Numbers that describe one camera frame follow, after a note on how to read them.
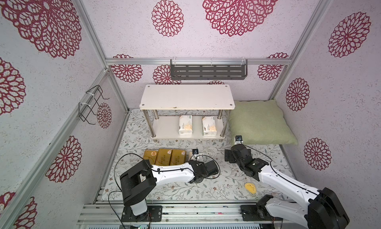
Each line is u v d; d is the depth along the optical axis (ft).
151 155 2.86
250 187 2.64
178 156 2.84
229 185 2.74
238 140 2.42
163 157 2.80
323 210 1.29
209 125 3.11
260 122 3.13
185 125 3.12
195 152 2.45
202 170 2.04
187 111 3.96
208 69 3.08
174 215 2.45
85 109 2.39
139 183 1.47
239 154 2.10
